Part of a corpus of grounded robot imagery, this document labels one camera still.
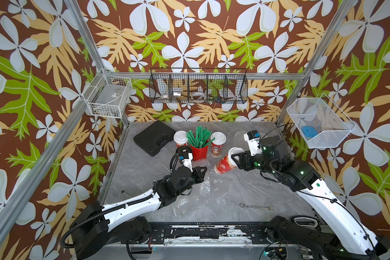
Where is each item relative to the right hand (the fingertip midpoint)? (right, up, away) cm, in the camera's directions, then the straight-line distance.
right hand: (235, 154), depth 68 cm
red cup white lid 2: (-5, +3, +22) cm, 23 cm away
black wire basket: (-15, +39, +29) cm, 51 cm away
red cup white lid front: (-3, -4, +1) cm, 5 cm away
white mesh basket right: (+48, +14, +14) cm, 52 cm away
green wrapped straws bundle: (-14, +7, +23) cm, 28 cm away
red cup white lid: (-26, +7, +21) cm, 34 cm away
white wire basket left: (-64, +29, +18) cm, 73 cm away
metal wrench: (+21, -29, +14) cm, 39 cm away
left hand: (-11, -7, +7) cm, 15 cm away
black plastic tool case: (-44, +7, +39) cm, 59 cm away
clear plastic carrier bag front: (-14, -20, +6) cm, 26 cm away
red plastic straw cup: (-15, -2, +26) cm, 30 cm away
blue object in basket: (+41, +10, +13) cm, 44 cm away
